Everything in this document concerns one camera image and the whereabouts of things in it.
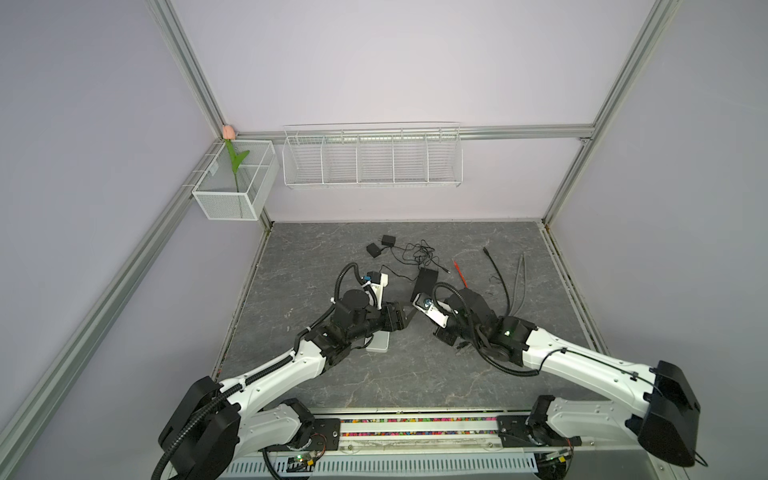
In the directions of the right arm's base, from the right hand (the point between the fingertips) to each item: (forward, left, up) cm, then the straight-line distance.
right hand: (432, 311), depth 78 cm
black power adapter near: (+33, +19, -14) cm, 41 cm away
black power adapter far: (+39, +13, -16) cm, 44 cm away
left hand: (-1, +6, +2) cm, 6 cm away
